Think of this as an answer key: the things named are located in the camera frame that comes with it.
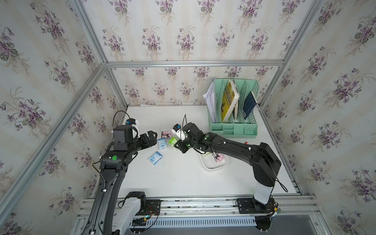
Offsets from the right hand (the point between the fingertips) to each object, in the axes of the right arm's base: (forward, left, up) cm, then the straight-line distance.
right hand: (177, 144), depth 82 cm
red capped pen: (+9, -45, -13) cm, 48 cm away
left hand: (-3, +12, +13) cm, 18 cm away
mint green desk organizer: (+30, -40, -1) cm, 50 cm away
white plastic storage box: (-5, -19, -12) cm, 23 cm away
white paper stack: (+26, -20, +14) cm, 35 cm away
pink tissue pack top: (+13, +9, -9) cm, 18 cm away
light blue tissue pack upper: (+6, +11, -10) cm, 17 cm away
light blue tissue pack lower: (-4, +14, -10) cm, 18 cm away
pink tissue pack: (-3, -26, -11) cm, 28 cm away
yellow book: (+31, -34, +10) cm, 47 cm away
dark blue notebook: (+36, -50, 0) cm, 62 cm away
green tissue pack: (+1, +2, +2) cm, 3 cm away
